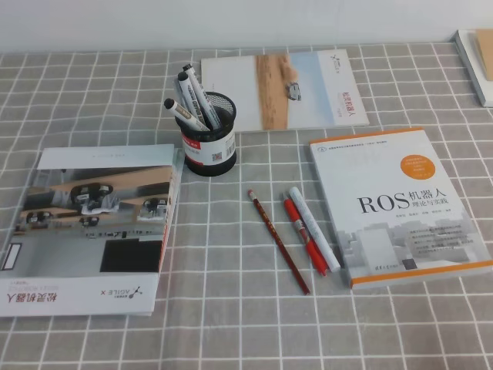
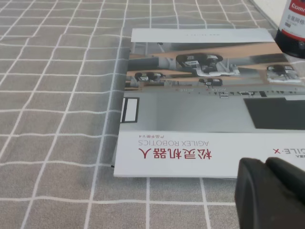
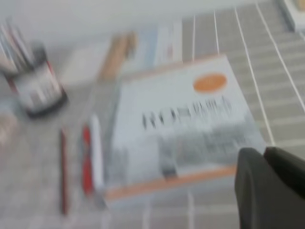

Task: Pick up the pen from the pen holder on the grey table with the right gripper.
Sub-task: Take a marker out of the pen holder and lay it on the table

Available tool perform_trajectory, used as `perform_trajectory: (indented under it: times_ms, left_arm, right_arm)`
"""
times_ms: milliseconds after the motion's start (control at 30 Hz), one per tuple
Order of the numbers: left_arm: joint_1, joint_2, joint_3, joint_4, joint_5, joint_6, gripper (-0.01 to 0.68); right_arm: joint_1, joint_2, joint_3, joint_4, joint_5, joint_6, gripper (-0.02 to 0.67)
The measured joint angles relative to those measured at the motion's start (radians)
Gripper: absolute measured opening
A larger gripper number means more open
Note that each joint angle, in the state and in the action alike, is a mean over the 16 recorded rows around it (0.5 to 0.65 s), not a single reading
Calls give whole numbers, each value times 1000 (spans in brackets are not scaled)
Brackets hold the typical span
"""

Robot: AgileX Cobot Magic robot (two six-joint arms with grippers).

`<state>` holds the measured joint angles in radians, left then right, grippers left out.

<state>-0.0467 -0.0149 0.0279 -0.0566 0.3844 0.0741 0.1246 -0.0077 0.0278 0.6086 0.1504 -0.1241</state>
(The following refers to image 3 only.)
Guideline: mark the grey checkered tablecloth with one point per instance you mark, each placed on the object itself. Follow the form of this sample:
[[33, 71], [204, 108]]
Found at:
[[268, 60]]

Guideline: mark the black mesh pen holder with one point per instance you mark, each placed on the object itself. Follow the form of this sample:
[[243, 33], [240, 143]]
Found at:
[[38, 90]]

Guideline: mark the white brochure with wood photo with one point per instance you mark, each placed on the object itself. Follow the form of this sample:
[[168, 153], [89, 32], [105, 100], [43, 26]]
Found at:
[[124, 55]]

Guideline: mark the red pen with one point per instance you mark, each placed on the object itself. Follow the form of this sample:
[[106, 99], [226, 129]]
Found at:
[[87, 185]]

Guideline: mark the white book at table corner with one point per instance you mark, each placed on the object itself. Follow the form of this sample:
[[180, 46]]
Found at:
[[295, 12]]

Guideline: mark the white marker pen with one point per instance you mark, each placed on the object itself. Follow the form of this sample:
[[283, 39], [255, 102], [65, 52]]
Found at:
[[96, 153]]

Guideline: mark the marker in pen holder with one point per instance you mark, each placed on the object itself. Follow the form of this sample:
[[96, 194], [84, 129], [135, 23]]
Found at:
[[17, 54]]

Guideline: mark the red pencil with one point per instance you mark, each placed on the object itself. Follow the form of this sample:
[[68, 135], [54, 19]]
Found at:
[[63, 167]]

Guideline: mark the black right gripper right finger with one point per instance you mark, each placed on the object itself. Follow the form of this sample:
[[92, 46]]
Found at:
[[289, 168]]

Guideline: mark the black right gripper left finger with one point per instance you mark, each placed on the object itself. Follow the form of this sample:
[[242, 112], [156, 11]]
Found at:
[[263, 200]]

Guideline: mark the ROS robotics textbook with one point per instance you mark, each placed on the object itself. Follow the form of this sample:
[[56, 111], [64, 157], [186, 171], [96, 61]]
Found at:
[[177, 126]]

